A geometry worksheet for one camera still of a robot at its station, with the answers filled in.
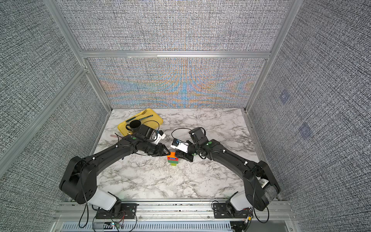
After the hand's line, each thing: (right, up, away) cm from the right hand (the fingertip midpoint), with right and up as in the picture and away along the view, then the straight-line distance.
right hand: (178, 148), depth 81 cm
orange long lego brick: (-3, -4, 0) cm, 5 cm away
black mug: (-32, +13, +19) cm, 40 cm away
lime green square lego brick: (-3, -11, +9) cm, 15 cm away
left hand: (-5, -3, +1) cm, 6 cm away
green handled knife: (-27, +19, +33) cm, 46 cm away
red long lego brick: (-1, -6, 0) cm, 6 cm away
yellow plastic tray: (-25, +19, +32) cm, 45 cm away
